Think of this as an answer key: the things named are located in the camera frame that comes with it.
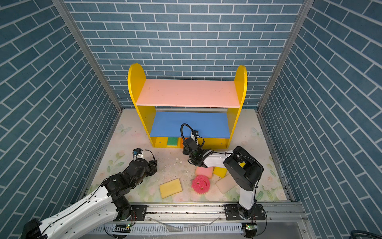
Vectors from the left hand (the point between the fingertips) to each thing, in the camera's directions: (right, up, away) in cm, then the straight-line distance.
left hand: (155, 163), depth 81 cm
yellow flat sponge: (+8, -14, 0) cm, 16 cm away
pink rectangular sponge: (+28, -7, +6) cm, 29 cm away
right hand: (+15, +9, +13) cm, 22 cm away
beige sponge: (+39, -13, +3) cm, 41 cm away
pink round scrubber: (+25, -11, 0) cm, 27 cm away
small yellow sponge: (+37, -7, +6) cm, 38 cm away
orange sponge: (+13, +8, +15) cm, 21 cm away
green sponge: (+6, +9, +19) cm, 22 cm away
